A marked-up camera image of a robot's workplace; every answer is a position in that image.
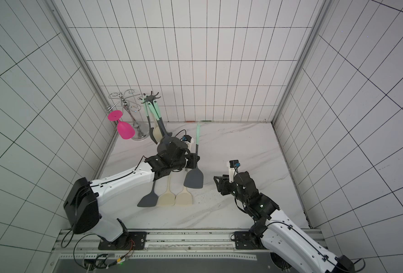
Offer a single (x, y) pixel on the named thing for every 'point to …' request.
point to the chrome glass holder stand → (131, 102)
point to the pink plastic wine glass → (126, 130)
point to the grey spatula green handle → (150, 199)
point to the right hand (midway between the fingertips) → (218, 173)
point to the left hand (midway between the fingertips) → (197, 161)
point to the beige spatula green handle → (167, 199)
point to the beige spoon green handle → (156, 118)
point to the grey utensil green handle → (194, 180)
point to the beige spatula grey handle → (184, 198)
